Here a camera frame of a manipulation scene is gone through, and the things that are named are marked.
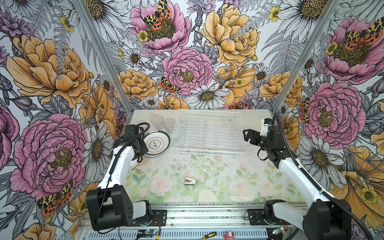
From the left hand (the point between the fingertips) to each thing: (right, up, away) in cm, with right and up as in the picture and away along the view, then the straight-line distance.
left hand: (141, 156), depth 83 cm
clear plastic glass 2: (+1, +20, +28) cm, 35 cm away
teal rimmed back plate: (+5, +5, +17) cm, 18 cm away
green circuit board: (+7, -34, -11) cm, 36 cm away
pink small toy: (+44, -30, -17) cm, 57 cm away
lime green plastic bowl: (-2, -3, -5) cm, 6 cm away
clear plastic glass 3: (+11, +18, +25) cm, 32 cm away
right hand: (+59, +11, +1) cm, 60 cm away
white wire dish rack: (+39, +12, +23) cm, 47 cm away
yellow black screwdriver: (+36, -33, -13) cm, 51 cm away
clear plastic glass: (+2, +19, -6) cm, 20 cm away
